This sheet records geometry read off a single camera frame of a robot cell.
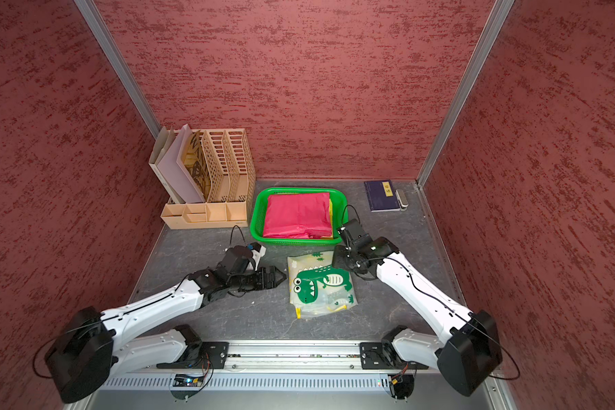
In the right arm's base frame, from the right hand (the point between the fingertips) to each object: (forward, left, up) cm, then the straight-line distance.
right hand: (340, 266), depth 80 cm
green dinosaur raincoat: (-3, +8, -8) cm, 12 cm away
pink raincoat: (+23, +14, -3) cm, 27 cm away
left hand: (-4, +21, -5) cm, 22 cm away
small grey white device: (+35, -31, -9) cm, 48 cm away
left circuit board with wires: (-28, +47, -13) cm, 56 cm away
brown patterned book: (+43, +56, +9) cm, 71 cm away
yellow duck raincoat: (+30, +1, -6) cm, 30 cm away
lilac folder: (+34, +61, +9) cm, 70 cm away
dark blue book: (+40, -23, -12) cm, 47 cm away
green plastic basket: (+24, +31, -3) cm, 39 cm away
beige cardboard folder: (+43, +64, +19) cm, 79 cm away
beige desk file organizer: (+53, +48, -7) cm, 72 cm away
